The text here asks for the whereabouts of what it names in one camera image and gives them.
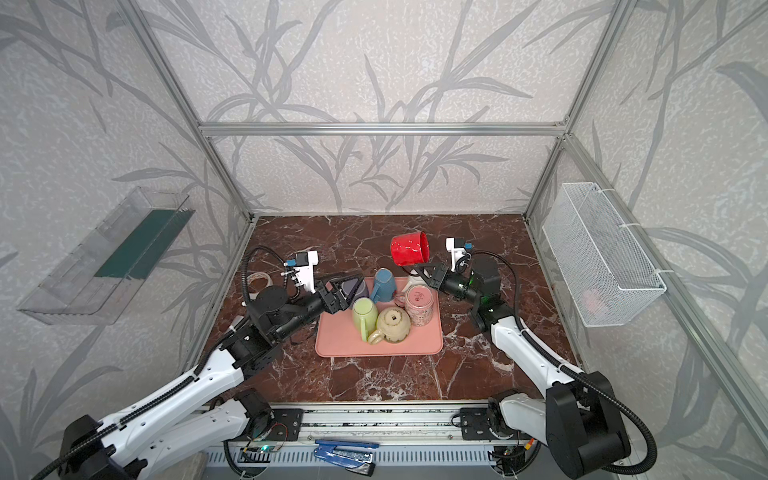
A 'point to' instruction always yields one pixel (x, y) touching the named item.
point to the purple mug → (361, 290)
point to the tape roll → (254, 276)
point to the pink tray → (336, 337)
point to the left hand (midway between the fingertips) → (357, 270)
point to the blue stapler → (353, 455)
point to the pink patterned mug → (418, 301)
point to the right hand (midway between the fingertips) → (416, 259)
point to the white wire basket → (608, 275)
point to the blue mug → (384, 286)
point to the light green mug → (365, 315)
